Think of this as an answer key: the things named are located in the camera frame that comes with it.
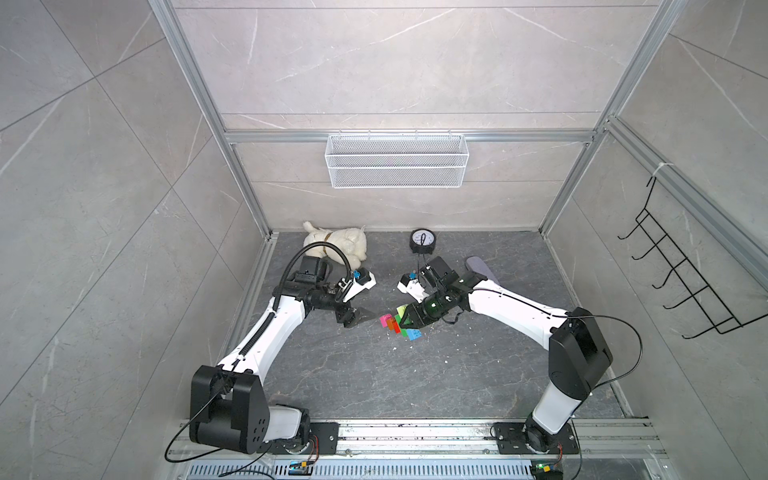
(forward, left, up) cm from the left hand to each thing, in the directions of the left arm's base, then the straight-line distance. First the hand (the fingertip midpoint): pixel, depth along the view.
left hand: (370, 298), depth 80 cm
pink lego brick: (-2, -4, -7) cm, 9 cm away
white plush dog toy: (+28, +7, -8) cm, 30 cm away
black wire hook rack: (-12, -73, +15) cm, 75 cm away
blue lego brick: (-9, -12, -4) cm, 15 cm away
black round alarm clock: (+35, -19, -16) cm, 43 cm away
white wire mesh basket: (+47, -10, +12) cm, 50 cm away
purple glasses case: (+22, -38, -16) cm, 47 cm away
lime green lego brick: (-3, -8, -1) cm, 9 cm away
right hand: (-5, -10, -6) cm, 13 cm away
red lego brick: (-6, -7, -6) cm, 11 cm away
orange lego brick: (-4, -5, -7) cm, 10 cm away
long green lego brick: (-8, -9, -5) cm, 13 cm away
